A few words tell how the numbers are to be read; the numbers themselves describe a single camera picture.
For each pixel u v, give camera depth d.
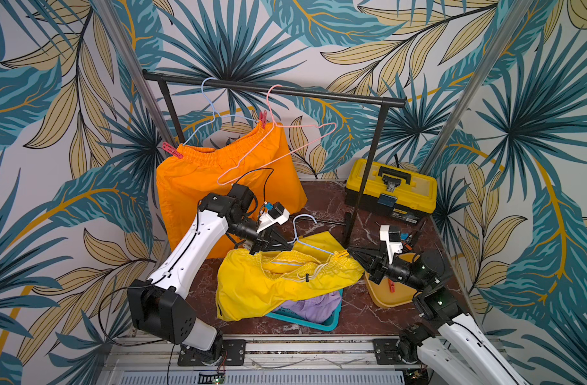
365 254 0.61
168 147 0.62
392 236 0.56
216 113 0.95
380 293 0.85
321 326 0.71
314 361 0.73
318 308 0.78
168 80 0.58
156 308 0.40
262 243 0.58
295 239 0.63
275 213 0.57
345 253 0.64
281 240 0.62
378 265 0.58
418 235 1.01
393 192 0.93
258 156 0.75
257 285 0.74
